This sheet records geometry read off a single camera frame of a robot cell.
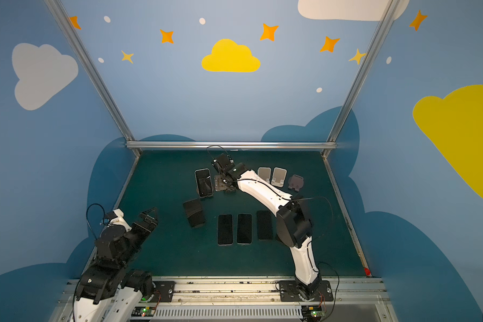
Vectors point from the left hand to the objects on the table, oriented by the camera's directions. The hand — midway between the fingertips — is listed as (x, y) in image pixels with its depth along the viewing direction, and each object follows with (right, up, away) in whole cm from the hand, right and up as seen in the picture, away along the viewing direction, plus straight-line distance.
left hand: (157, 213), depth 72 cm
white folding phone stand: (+50, +12, +30) cm, 60 cm away
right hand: (+25, +11, +19) cm, 34 cm away
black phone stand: (+41, -10, +21) cm, 47 cm away
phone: (+32, -11, +19) cm, 39 cm away
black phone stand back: (+21, +10, +10) cm, 26 cm away
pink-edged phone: (+23, -11, +18) cm, 32 cm away
